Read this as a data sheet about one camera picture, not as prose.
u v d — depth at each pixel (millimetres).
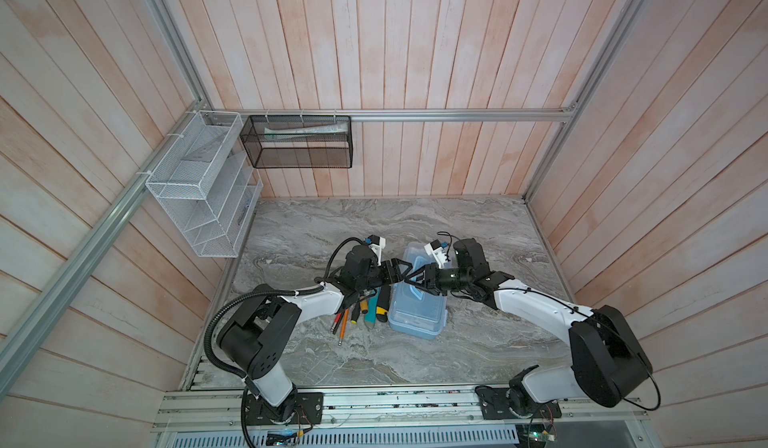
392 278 779
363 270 703
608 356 428
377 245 827
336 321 879
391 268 780
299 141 1040
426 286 746
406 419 730
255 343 462
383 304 899
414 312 797
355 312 880
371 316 880
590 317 466
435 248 798
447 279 739
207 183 725
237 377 496
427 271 758
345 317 880
